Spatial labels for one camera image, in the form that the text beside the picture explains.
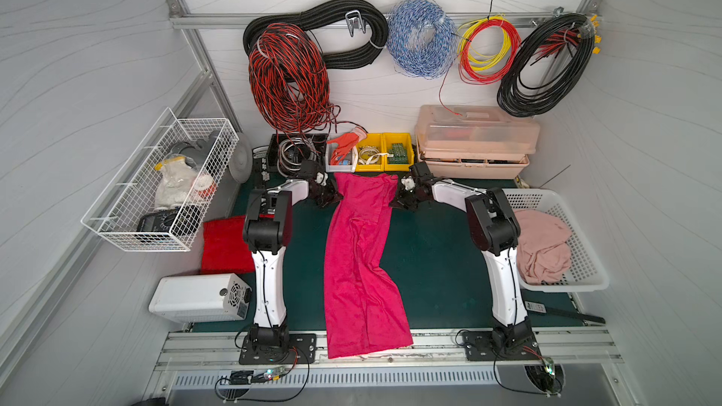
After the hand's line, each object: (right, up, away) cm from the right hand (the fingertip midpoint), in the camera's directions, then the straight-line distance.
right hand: (390, 200), depth 104 cm
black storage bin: (-48, +25, +13) cm, 55 cm away
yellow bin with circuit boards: (+8, +24, +14) cm, 30 cm away
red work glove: (-18, +22, +10) cm, 30 cm away
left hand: (-17, +2, 0) cm, 17 cm away
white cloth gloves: (-55, +6, -36) cm, 66 cm away
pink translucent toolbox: (+28, +22, -3) cm, 35 cm away
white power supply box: (-51, -22, -35) cm, 65 cm away
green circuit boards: (+5, +18, +14) cm, 24 cm away
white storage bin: (-16, +14, +8) cm, 23 cm away
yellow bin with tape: (-5, +25, +14) cm, 29 cm away
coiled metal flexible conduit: (-40, +18, +10) cm, 45 cm away
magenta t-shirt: (-10, -29, -24) cm, 39 cm away
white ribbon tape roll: (-7, +18, +9) cm, 21 cm away
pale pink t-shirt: (+46, -15, -19) cm, 52 cm away
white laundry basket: (+57, -19, -23) cm, 64 cm away
